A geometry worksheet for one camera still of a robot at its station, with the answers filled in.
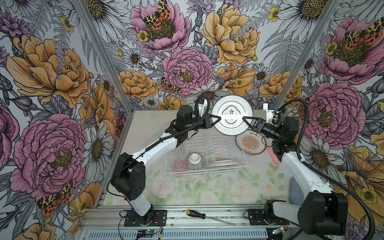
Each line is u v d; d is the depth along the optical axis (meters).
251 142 1.02
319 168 0.82
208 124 0.70
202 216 0.74
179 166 0.88
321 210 0.40
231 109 0.73
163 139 0.56
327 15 0.74
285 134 0.60
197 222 0.73
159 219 0.74
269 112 0.67
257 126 0.66
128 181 0.45
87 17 0.75
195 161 0.87
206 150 1.03
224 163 0.76
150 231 0.71
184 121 0.62
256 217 0.73
